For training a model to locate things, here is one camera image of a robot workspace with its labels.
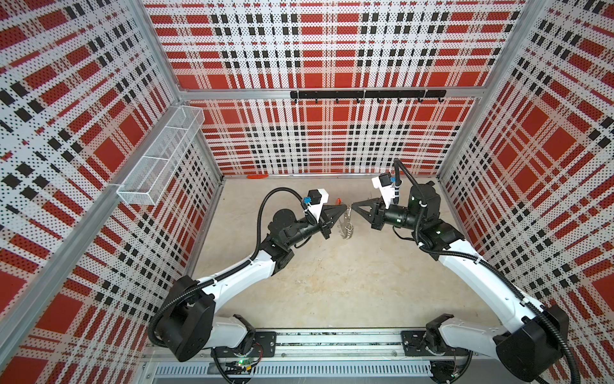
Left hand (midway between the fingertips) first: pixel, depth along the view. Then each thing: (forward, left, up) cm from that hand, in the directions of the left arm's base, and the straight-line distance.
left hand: (346, 210), depth 69 cm
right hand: (-1, -2, +1) cm, 3 cm away
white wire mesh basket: (+23, +75, -9) cm, 79 cm away
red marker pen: (+49, +42, -34) cm, 73 cm away
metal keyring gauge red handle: (-3, 0, -5) cm, 6 cm away
